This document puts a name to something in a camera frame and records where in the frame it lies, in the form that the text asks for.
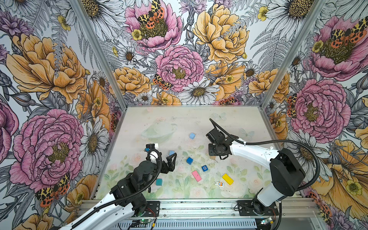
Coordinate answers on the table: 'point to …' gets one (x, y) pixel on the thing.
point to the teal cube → (159, 182)
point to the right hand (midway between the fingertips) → (214, 155)
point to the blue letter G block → (204, 168)
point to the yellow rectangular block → (228, 179)
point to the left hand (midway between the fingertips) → (168, 158)
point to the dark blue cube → (189, 160)
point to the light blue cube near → (171, 152)
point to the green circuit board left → (144, 221)
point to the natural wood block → (212, 157)
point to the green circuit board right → (266, 221)
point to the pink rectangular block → (196, 176)
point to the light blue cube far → (192, 135)
